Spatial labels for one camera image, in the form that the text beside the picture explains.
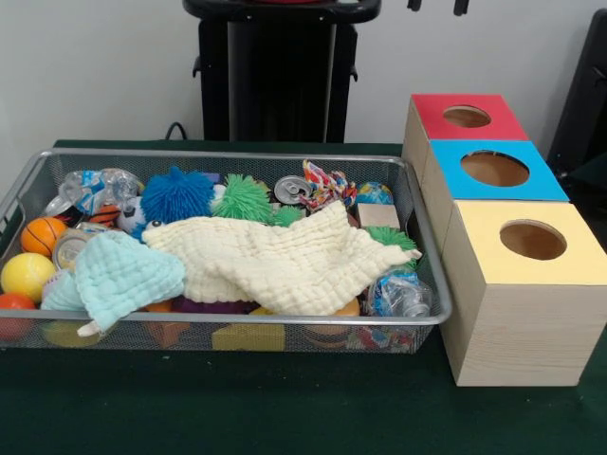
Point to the wooden box with three holes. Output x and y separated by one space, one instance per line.
521 332

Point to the cream muslin cloth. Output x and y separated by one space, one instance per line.
284 265

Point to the green spiky rubber ball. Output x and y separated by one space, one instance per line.
242 196
391 239

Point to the plain wooden cube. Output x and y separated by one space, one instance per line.
378 215

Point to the blue globe print ball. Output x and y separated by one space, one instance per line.
374 193

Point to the blue spiky rubber toy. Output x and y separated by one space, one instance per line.
175 194

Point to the dark green tablecloth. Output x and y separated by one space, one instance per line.
237 403

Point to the light blue muslin cloth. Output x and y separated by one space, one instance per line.
123 279

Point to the orange toy basketball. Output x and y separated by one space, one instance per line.
42 236

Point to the yellow foam ball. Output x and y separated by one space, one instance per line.
26 277

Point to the black upright panel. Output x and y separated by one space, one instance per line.
581 95

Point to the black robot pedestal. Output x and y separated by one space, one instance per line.
275 71

